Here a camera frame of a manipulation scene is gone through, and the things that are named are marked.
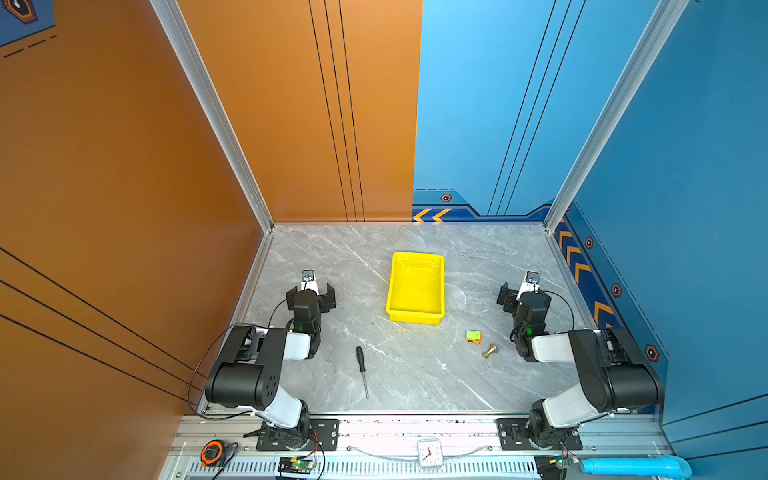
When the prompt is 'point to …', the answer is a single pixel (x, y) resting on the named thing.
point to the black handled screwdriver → (362, 368)
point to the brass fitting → (492, 350)
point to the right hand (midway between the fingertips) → (522, 286)
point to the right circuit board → (554, 467)
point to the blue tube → (670, 466)
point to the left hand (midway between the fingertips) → (313, 282)
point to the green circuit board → (295, 465)
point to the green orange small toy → (474, 337)
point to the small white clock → (430, 452)
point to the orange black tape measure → (212, 452)
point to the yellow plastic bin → (417, 289)
